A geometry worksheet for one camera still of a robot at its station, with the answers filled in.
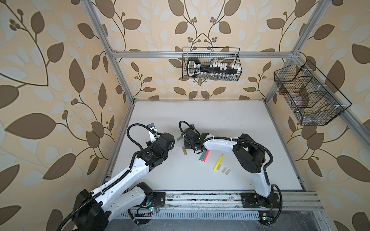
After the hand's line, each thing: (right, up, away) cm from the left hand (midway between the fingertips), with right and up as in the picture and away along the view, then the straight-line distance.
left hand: (156, 134), depth 79 cm
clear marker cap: (+37, -21, +7) cm, 43 cm away
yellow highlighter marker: (+37, -18, +8) cm, 42 cm away
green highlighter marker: (+27, -15, +12) cm, 33 cm away
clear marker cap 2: (+40, -22, +6) cm, 45 cm away
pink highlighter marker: (+29, -16, +12) cm, 35 cm away
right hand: (+17, -8, +16) cm, 25 cm away
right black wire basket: (+83, +18, -7) cm, 85 cm away
